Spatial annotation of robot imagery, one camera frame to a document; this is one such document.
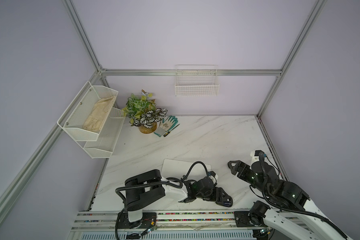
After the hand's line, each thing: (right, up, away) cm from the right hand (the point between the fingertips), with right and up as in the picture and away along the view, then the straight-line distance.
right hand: (234, 167), depth 71 cm
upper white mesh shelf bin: (-78, +25, +7) cm, 82 cm away
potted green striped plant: (-50, +29, +18) cm, 61 cm away
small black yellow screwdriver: (-36, +16, +38) cm, 55 cm away
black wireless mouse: (-3, -19, +6) cm, 20 cm away
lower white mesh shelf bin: (-67, +9, +5) cm, 68 cm away
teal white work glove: (-38, +22, +42) cm, 61 cm away
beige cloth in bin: (-72, +29, +11) cm, 78 cm away
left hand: (-4, -18, +6) cm, 19 cm away
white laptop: (-32, -6, +22) cm, 40 cm away
